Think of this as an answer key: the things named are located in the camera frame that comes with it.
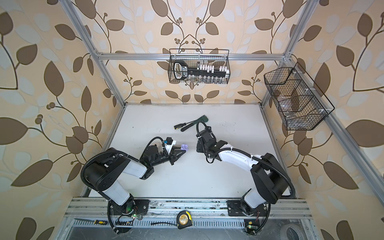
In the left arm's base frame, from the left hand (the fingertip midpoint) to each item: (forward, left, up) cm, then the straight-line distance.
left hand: (185, 149), depth 83 cm
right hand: (+4, -9, -3) cm, 10 cm away
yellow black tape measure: (-32, -2, -7) cm, 33 cm away
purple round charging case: (+2, 0, -1) cm, 2 cm away
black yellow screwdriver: (+23, +6, -9) cm, 26 cm away
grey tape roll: (-36, -55, -7) cm, 66 cm away
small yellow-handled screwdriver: (-34, +40, -10) cm, 54 cm away
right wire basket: (+13, -58, +24) cm, 64 cm away
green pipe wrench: (+31, -11, -10) cm, 35 cm away
